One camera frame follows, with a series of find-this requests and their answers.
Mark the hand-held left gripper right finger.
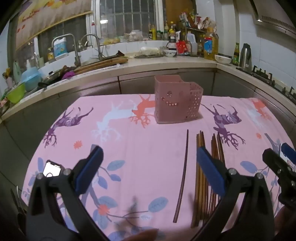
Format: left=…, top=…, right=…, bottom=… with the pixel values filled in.
left=192, top=146, right=275, bottom=241

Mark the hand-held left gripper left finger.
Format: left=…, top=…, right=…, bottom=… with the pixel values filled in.
left=25, top=144, right=109, bottom=241

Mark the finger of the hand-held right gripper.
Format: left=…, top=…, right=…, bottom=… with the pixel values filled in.
left=262, top=148, right=296, bottom=207
left=280, top=143, right=296, bottom=164

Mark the bunch of brown chopsticks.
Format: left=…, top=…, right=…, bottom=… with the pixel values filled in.
left=190, top=131, right=226, bottom=229

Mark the dark long chopstick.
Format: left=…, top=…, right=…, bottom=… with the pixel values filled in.
left=173, top=129, right=189, bottom=223

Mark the pink plastic utensil holder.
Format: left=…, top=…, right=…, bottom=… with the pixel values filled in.
left=154, top=75, right=204, bottom=124

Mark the person's right forearm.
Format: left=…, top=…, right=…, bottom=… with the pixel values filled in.
left=274, top=205, right=296, bottom=241

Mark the smartphone with lit screen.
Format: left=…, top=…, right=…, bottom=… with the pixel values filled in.
left=43, top=160, right=64, bottom=178

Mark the pink printed tablecloth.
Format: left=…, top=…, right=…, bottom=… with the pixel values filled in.
left=21, top=94, right=296, bottom=241

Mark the gas stove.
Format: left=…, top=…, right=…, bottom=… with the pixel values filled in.
left=236, top=65, right=296, bottom=105

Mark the black frying pan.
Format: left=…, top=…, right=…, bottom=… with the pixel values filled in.
left=38, top=70, right=64, bottom=88

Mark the stainless steel kettle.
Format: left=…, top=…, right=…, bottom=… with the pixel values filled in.
left=239, top=43, right=252, bottom=68

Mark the green plastic bowl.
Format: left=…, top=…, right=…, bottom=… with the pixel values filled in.
left=6, top=83, right=26, bottom=104

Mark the wooden cutting board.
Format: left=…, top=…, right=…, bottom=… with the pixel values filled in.
left=74, top=57, right=129, bottom=75

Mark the green glass bottle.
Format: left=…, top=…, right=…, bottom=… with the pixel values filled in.
left=232, top=42, right=240, bottom=66

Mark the blue plastic lidded bowl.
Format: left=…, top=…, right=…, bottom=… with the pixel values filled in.
left=21, top=67, right=41, bottom=92

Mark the white ceramic bowl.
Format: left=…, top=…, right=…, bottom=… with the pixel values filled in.
left=215, top=54, right=232, bottom=65

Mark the white dish soap bottle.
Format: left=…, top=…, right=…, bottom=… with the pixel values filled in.
left=13, top=61, right=22, bottom=84

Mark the square steel faucet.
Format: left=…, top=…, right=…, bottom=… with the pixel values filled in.
left=51, top=34, right=80, bottom=66

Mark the large cooking oil bottle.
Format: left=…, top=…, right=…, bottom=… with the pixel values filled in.
left=203, top=27, right=219, bottom=61

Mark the red plastic packet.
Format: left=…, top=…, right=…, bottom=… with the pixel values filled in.
left=176, top=40, right=191, bottom=55

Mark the curved steel faucet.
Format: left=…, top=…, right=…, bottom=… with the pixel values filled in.
left=80, top=34, right=103, bottom=61

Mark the white jug with blue label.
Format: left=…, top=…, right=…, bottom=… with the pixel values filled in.
left=54, top=37, right=68, bottom=58

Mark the white plastic bag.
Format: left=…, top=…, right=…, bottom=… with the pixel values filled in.
left=140, top=46, right=160, bottom=56

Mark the steel range hood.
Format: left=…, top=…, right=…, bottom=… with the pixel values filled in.
left=250, top=0, right=296, bottom=39

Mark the dark sauce bottle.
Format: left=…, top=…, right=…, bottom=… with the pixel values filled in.
left=168, top=22, right=178, bottom=50

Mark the shelf rack with packets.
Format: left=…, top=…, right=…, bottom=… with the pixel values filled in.
left=179, top=10, right=216, bottom=33

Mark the fruit print roller blind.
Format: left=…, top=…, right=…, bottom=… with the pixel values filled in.
left=15, top=0, right=93, bottom=50

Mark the barred window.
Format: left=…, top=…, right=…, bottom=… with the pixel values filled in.
left=99, top=0, right=162, bottom=39

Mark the brown wooden board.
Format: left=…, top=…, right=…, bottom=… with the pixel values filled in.
left=165, top=0, right=197, bottom=29

